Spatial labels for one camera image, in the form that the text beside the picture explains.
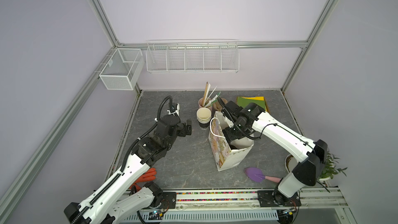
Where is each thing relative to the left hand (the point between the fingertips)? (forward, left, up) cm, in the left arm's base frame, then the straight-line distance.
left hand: (181, 120), depth 71 cm
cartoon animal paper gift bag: (-15, -19, -6) cm, 25 cm away
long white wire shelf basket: (+54, -19, -2) cm, 58 cm away
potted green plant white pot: (-24, -63, -10) cm, 68 cm away
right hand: (-6, -24, -10) cm, 27 cm away
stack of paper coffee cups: (+14, -11, -17) cm, 25 cm away
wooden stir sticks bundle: (+23, -17, -10) cm, 30 cm away
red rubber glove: (-16, +20, -28) cm, 38 cm away
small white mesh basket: (+45, +40, -3) cm, 60 cm away
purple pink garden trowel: (-19, -37, -27) cm, 50 cm away
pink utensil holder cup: (+25, -13, -18) cm, 34 cm away
